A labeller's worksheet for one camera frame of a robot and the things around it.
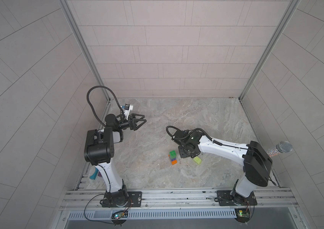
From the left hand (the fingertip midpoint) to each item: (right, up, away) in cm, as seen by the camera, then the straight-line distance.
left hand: (145, 121), depth 86 cm
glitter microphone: (+61, -8, -29) cm, 68 cm away
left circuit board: (-8, -40, -22) cm, 47 cm away
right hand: (+23, -20, -3) cm, 31 cm away
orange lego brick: (+18, -24, -3) cm, 30 cm away
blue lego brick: (+17, -22, -3) cm, 28 cm away
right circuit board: (+50, -44, -18) cm, 69 cm away
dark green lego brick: (+17, -18, -7) cm, 26 cm away
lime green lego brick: (+32, -23, -2) cm, 39 cm away
